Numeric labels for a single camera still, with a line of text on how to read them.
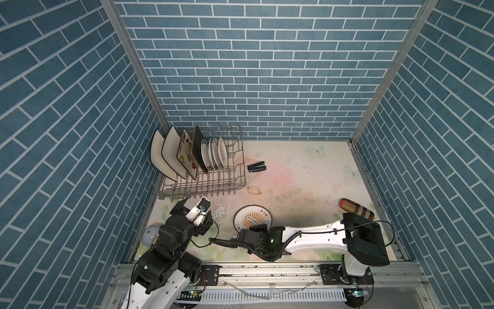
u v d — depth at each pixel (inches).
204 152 39.2
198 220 23.2
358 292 28.2
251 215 35.1
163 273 18.2
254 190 38.7
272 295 27.8
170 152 36.2
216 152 38.8
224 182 40.1
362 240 17.7
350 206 35.9
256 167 41.4
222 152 42.6
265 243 22.8
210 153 37.7
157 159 36.0
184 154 37.6
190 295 28.4
